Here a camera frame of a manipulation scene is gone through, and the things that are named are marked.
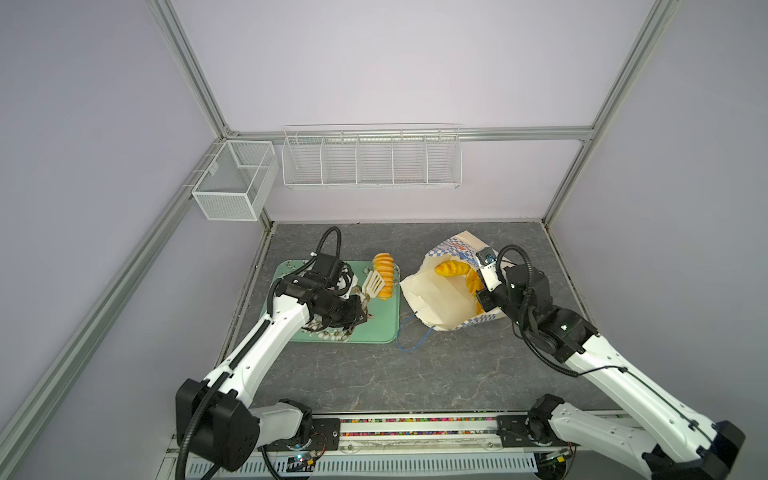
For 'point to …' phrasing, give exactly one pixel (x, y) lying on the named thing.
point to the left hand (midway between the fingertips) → (363, 322)
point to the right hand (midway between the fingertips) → (484, 273)
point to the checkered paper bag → (445, 302)
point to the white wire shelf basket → (372, 155)
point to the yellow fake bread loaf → (383, 264)
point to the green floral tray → (382, 324)
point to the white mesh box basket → (235, 183)
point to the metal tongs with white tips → (371, 286)
